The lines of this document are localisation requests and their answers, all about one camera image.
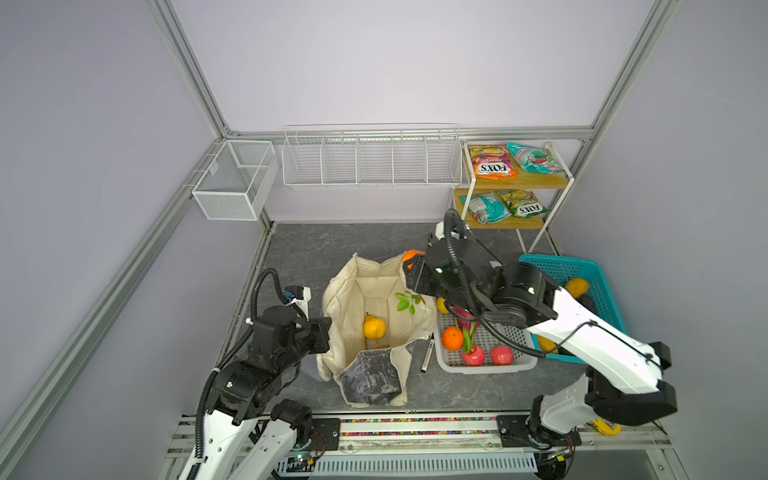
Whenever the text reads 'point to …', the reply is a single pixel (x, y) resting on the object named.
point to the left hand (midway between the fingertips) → (331, 325)
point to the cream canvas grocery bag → (373, 305)
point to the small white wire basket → (238, 180)
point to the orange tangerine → (452, 338)
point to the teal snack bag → (488, 207)
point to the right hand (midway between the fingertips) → (411, 270)
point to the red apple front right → (502, 356)
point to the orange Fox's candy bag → (492, 162)
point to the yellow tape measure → (603, 429)
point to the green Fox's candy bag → (522, 203)
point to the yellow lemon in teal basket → (577, 287)
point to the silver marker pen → (428, 354)
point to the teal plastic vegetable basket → (589, 288)
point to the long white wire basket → (362, 156)
